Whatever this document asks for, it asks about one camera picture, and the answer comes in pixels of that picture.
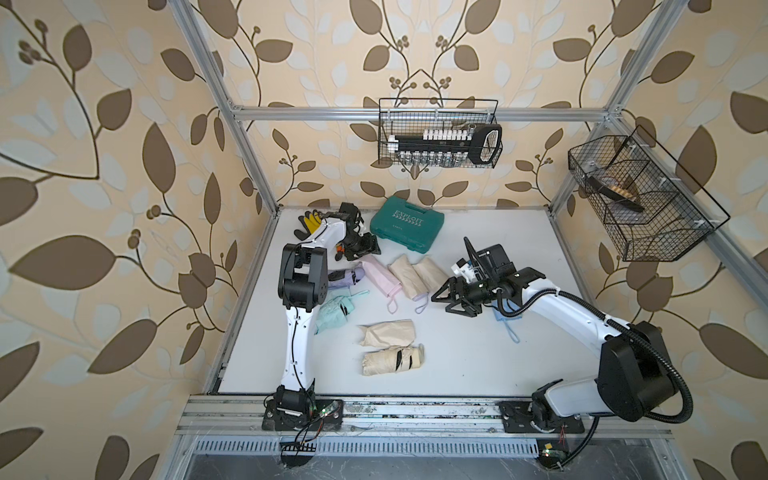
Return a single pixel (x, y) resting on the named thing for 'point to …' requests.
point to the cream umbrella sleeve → (400, 332)
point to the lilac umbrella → (345, 277)
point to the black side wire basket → (651, 209)
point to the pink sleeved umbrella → (383, 278)
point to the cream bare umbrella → (393, 359)
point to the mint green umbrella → (334, 311)
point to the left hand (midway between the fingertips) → (367, 249)
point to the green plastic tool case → (410, 224)
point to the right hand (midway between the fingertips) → (439, 304)
